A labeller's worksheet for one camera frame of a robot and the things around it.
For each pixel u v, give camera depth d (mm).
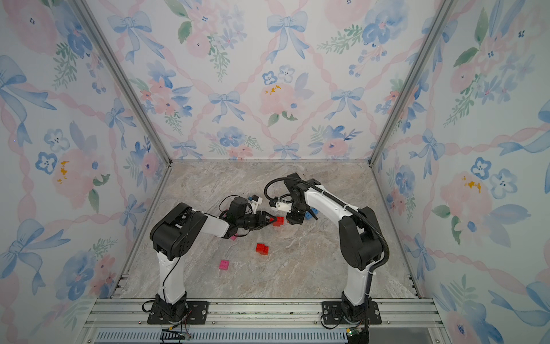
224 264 854
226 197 899
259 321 732
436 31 732
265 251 860
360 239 489
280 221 933
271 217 921
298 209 779
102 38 752
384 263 477
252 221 858
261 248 858
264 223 873
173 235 546
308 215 793
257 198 933
